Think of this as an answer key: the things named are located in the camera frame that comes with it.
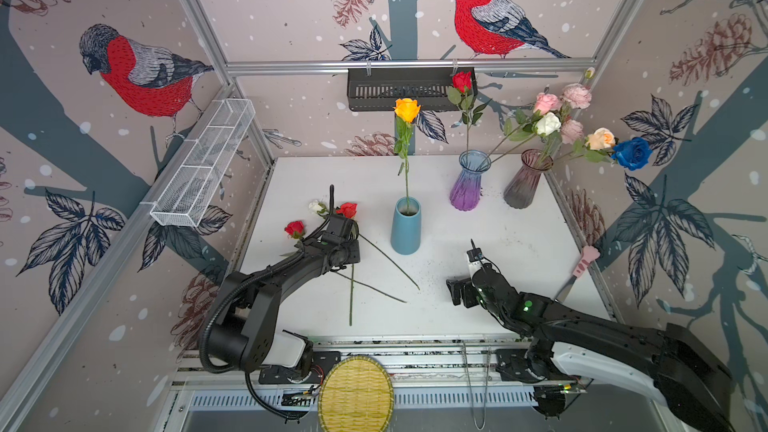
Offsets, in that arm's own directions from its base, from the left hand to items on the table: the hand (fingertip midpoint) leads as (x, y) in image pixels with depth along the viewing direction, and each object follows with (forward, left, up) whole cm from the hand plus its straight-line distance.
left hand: (351, 251), depth 91 cm
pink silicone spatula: (-2, -74, 0) cm, 74 cm away
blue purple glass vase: (+21, -39, +3) cm, 44 cm away
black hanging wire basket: (+52, -9, +23) cm, 58 cm away
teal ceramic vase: (0, -17, +13) cm, 21 cm away
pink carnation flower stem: (+22, -64, +29) cm, 74 cm away
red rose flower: (+14, +2, +2) cm, 14 cm away
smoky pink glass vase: (+19, -56, +7) cm, 60 cm away
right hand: (-10, -32, 0) cm, 33 cm away
